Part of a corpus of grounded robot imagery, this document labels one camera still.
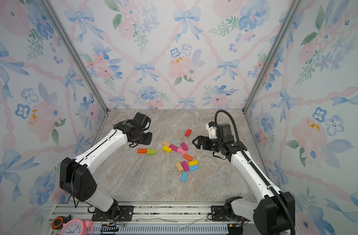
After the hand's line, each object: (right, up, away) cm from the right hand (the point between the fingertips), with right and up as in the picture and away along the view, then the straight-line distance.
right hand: (200, 142), depth 80 cm
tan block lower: (-12, -16, +10) cm, 22 cm away
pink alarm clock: (-60, -39, -11) cm, 72 cm away
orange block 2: (-6, -12, +15) cm, 20 cm away
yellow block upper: (-20, -7, +17) cm, 28 cm away
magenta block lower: (-8, -16, +10) cm, 20 cm away
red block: (-6, +4, +26) cm, 27 cm away
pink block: (-10, -8, +15) cm, 20 cm away
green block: (-30, -8, +15) cm, 34 cm away
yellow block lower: (-3, -14, +11) cm, 18 cm away
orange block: (-36, -8, +15) cm, 40 cm away
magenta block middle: (-15, -6, +18) cm, 24 cm away
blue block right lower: (-3, -17, +9) cm, 19 cm away
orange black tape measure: (-69, -37, -11) cm, 79 cm away
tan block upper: (-22, -3, +20) cm, 30 cm away
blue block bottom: (-9, -21, +6) cm, 23 cm away
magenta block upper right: (-8, -6, +18) cm, 21 cm away
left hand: (-29, +1, +5) cm, 29 cm away
